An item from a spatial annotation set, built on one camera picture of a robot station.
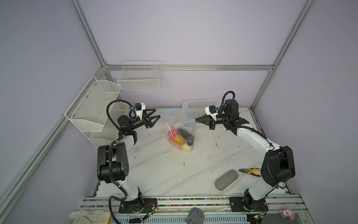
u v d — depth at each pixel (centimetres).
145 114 77
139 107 71
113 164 48
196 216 70
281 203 76
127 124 68
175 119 82
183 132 97
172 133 88
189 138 85
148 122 75
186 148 91
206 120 70
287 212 70
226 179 80
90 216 70
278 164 46
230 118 67
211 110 64
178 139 86
